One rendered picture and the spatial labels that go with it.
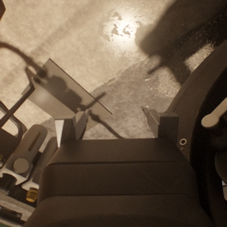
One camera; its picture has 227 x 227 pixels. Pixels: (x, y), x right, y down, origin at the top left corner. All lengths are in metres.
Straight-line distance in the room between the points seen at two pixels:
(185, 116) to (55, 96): 0.72
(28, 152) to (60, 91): 0.36
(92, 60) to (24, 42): 0.31
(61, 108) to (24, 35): 0.39
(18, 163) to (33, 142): 0.10
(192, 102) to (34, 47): 0.69
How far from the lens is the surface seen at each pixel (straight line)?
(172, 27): 0.70
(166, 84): 0.79
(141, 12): 0.68
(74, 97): 0.87
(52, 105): 0.96
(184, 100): 0.34
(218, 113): 0.27
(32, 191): 0.65
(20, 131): 1.18
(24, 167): 0.62
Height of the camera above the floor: 0.67
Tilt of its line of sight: 49 degrees down
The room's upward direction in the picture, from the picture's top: 170 degrees counter-clockwise
